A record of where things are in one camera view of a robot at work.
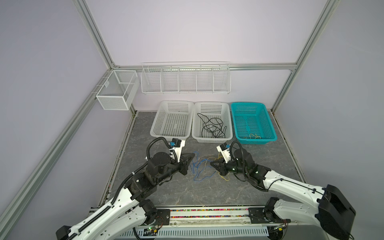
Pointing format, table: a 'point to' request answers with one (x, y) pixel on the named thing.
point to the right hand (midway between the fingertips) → (210, 164)
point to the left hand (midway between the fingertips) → (194, 157)
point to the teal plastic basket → (252, 123)
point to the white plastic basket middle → (219, 109)
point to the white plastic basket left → (173, 119)
